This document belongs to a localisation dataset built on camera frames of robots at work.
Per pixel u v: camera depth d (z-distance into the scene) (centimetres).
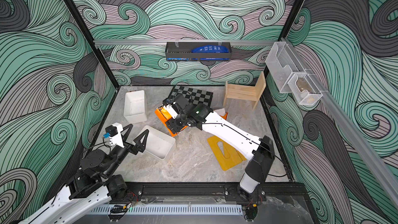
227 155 86
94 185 48
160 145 90
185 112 53
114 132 52
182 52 96
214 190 76
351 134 50
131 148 56
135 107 108
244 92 101
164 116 67
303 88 65
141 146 58
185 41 96
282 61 94
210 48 91
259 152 41
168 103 64
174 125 64
